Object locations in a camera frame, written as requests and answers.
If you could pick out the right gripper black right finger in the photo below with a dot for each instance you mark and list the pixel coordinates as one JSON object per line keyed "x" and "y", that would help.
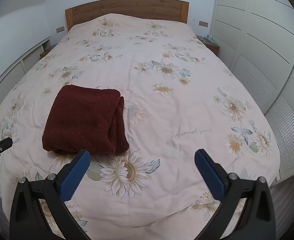
{"x": 257, "y": 220}

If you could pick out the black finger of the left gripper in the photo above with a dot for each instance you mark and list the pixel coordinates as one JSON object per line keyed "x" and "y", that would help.
{"x": 5, "y": 144}

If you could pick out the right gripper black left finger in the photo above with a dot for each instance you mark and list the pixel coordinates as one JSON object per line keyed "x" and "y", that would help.
{"x": 27, "y": 219}

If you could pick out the dark red knitted sweater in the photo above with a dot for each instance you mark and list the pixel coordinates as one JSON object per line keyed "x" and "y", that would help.
{"x": 86, "y": 119}

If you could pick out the white low side cabinet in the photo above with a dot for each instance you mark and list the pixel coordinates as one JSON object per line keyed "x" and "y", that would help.
{"x": 17, "y": 70}

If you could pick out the wooden left nightstand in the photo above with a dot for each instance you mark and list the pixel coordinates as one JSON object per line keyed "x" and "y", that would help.
{"x": 44, "y": 53}

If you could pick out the wooden nightstand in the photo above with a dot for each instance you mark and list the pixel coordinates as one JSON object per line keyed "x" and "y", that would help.
{"x": 44, "y": 53}
{"x": 209, "y": 44}

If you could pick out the floral white bed duvet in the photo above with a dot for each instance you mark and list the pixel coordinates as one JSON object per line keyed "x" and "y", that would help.
{"x": 178, "y": 97}

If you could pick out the wooden right nightstand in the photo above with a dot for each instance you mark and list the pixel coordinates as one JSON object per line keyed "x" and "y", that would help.
{"x": 209, "y": 44}

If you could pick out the white panelled wardrobe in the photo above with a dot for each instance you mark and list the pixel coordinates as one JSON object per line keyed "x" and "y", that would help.
{"x": 256, "y": 40}

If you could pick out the wooden headboard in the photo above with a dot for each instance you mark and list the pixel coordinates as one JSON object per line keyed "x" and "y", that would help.
{"x": 170, "y": 10}

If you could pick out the brown wall switch plate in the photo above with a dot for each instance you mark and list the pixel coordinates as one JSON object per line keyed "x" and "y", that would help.
{"x": 60, "y": 29}

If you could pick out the brown wall socket plate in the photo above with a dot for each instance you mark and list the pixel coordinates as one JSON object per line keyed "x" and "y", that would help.
{"x": 203, "y": 24}

